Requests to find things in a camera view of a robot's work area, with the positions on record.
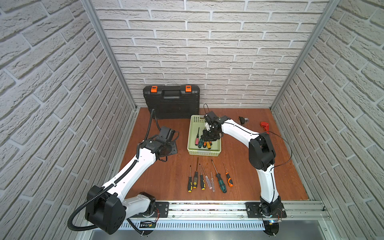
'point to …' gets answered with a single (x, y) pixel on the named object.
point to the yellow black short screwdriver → (202, 182)
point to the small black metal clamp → (242, 120)
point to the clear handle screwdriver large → (207, 179)
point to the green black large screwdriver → (221, 184)
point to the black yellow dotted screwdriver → (195, 177)
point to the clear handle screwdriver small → (212, 183)
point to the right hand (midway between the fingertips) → (208, 139)
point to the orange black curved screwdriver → (230, 181)
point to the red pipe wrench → (266, 126)
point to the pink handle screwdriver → (197, 139)
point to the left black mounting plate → (162, 210)
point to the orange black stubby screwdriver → (204, 144)
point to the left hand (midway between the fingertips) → (175, 146)
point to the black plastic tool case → (172, 102)
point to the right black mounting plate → (253, 211)
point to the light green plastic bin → (195, 122)
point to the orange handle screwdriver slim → (210, 143)
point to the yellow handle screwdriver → (208, 145)
